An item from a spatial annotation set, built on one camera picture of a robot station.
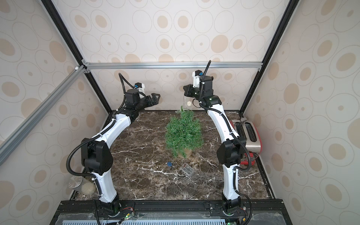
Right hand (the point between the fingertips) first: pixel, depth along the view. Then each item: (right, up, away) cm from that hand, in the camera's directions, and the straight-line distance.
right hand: (190, 85), depth 83 cm
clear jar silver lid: (-56, -56, -8) cm, 80 cm away
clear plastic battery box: (-2, -51, +4) cm, 51 cm away
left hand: (-19, -5, +2) cm, 19 cm away
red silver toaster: (+37, -27, +3) cm, 45 cm away
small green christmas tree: (-4, -28, -13) cm, 31 cm away
